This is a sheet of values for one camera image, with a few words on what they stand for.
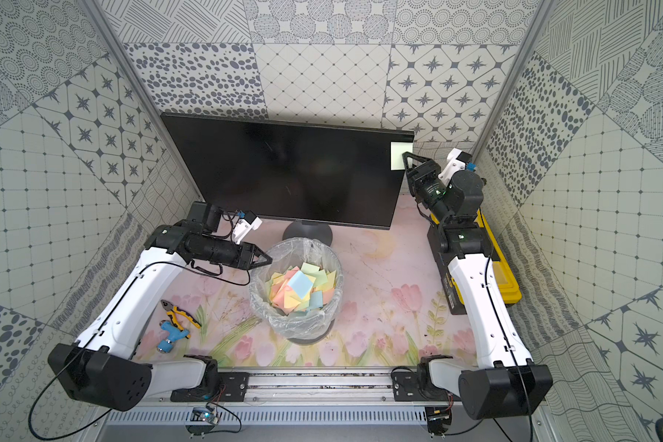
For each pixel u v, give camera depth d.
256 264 0.68
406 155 0.63
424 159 0.60
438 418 0.73
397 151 0.64
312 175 1.04
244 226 0.68
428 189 0.57
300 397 0.73
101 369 0.37
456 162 0.59
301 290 0.73
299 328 0.59
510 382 0.36
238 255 0.63
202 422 0.70
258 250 0.67
